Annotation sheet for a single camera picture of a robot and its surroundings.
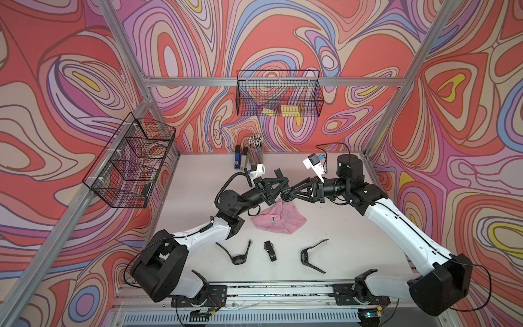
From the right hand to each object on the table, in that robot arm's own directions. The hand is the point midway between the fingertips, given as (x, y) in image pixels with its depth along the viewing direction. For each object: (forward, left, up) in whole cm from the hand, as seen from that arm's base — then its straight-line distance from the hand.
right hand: (292, 198), depth 65 cm
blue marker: (+44, +23, -26) cm, 56 cm away
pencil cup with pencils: (+40, +12, -17) cm, 45 cm away
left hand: (+1, +1, +5) cm, 6 cm away
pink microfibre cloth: (+9, +1, -29) cm, 30 cm away
